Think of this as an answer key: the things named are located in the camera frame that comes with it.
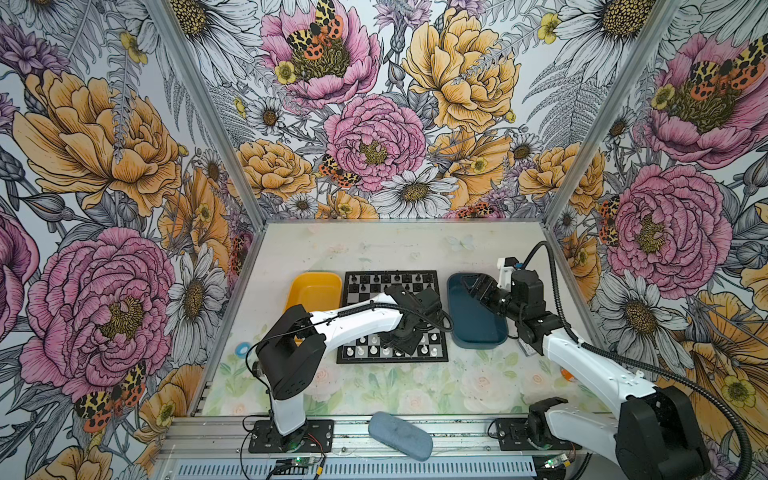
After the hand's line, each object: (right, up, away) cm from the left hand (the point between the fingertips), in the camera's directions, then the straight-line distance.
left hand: (394, 352), depth 82 cm
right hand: (+20, +16, +2) cm, 26 cm away
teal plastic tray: (+25, +5, +12) cm, 28 cm away
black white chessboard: (-10, +16, +18) cm, 26 cm away
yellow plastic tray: (-27, +14, +22) cm, 37 cm away
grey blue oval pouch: (+1, -17, -10) cm, 19 cm away
